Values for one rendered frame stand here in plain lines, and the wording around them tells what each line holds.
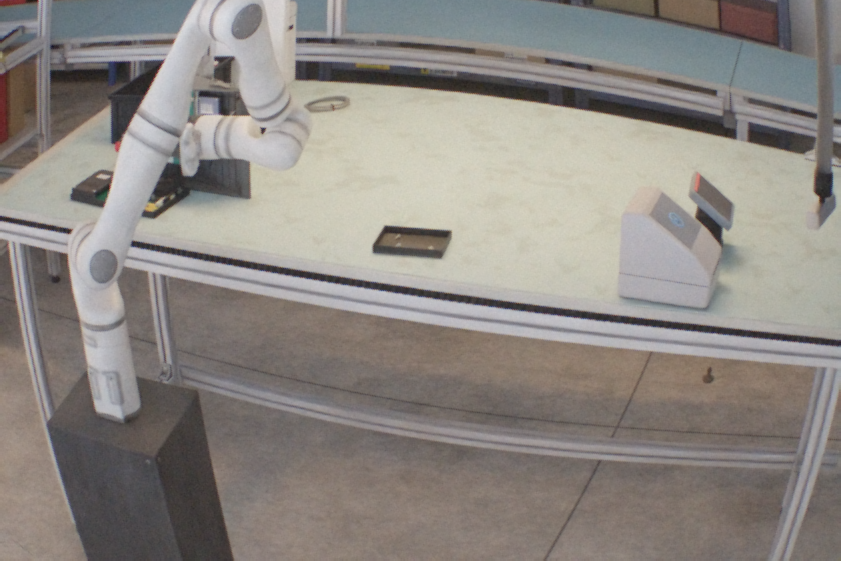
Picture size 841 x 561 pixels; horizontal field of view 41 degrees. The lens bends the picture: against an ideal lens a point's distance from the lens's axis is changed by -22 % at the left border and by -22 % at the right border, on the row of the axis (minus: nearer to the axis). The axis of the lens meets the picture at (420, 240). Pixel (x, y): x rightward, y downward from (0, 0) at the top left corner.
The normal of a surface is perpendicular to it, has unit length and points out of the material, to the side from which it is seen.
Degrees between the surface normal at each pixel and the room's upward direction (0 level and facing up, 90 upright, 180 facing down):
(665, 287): 90
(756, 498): 0
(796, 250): 0
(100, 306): 19
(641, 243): 90
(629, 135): 0
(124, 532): 90
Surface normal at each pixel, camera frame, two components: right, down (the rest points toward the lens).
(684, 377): 0.00, -0.91
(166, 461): 0.97, 0.08
